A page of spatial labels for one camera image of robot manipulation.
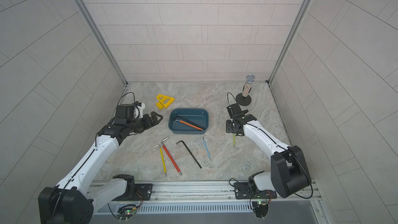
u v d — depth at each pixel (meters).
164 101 1.05
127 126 0.58
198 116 0.98
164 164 0.79
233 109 0.67
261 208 0.69
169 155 0.82
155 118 0.70
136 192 0.69
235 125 0.61
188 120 0.96
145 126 0.69
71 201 0.37
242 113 0.67
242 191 0.71
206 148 0.85
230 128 0.77
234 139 0.89
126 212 0.65
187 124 0.94
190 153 0.83
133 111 0.63
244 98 1.05
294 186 0.41
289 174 0.41
